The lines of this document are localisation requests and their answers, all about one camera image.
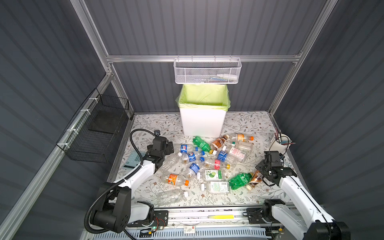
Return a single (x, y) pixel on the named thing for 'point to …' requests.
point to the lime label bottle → (213, 175)
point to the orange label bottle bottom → (174, 179)
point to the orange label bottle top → (242, 138)
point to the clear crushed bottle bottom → (171, 196)
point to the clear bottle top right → (243, 145)
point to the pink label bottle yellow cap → (216, 164)
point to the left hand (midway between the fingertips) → (162, 144)
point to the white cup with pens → (281, 141)
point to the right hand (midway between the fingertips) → (264, 168)
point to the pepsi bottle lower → (193, 170)
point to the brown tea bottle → (257, 177)
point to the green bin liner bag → (211, 97)
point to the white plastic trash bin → (203, 122)
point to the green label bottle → (216, 187)
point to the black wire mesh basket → (92, 135)
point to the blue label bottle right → (222, 157)
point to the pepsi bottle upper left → (184, 148)
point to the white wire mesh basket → (207, 71)
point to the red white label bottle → (237, 152)
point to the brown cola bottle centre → (216, 144)
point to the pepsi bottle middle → (191, 157)
